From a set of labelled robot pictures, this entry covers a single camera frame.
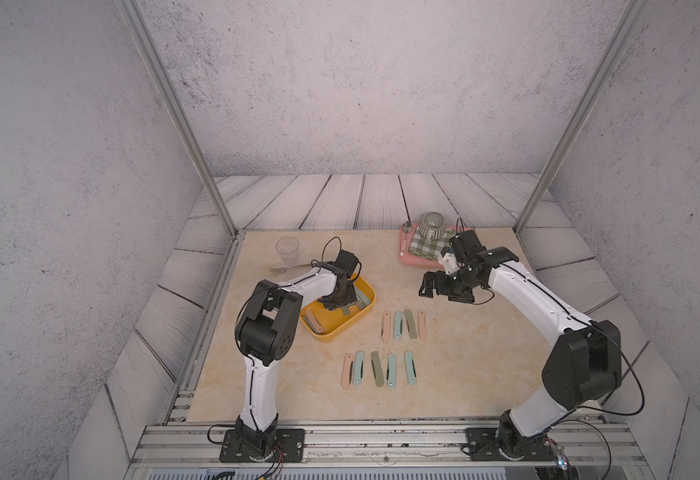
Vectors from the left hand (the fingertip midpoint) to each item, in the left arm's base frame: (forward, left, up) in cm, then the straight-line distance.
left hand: (352, 302), depth 100 cm
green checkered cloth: (+22, -29, +1) cm, 37 cm away
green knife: (0, -3, +1) cm, 3 cm away
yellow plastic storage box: (-8, +6, +2) cm, 10 cm away
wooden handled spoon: (+14, +25, 0) cm, 28 cm away
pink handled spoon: (+33, -22, +1) cm, 40 cm away
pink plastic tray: (+17, -25, 0) cm, 30 cm away
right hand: (-7, -23, +15) cm, 28 cm away
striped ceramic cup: (+32, -32, +4) cm, 45 cm away
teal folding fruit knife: (-21, -2, -1) cm, 21 cm away
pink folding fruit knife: (-10, -11, 0) cm, 15 cm away
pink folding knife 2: (-22, +1, 0) cm, 22 cm away
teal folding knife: (-23, -11, 0) cm, 25 cm away
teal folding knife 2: (-22, -16, 0) cm, 27 cm away
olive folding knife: (-8, -19, -1) cm, 20 cm away
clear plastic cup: (+22, +23, +3) cm, 32 cm away
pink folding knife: (-8, -22, -1) cm, 23 cm away
